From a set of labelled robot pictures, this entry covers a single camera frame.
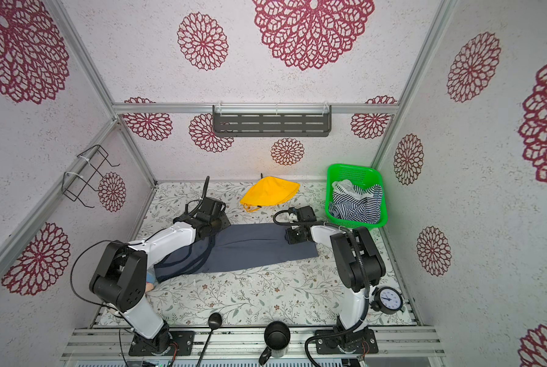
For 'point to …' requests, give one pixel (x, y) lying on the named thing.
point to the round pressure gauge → (387, 300)
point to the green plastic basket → (361, 176)
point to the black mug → (276, 338)
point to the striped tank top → (349, 202)
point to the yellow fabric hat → (269, 191)
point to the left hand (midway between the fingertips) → (226, 220)
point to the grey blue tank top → (235, 246)
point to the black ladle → (215, 320)
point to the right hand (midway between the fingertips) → (289, 232)
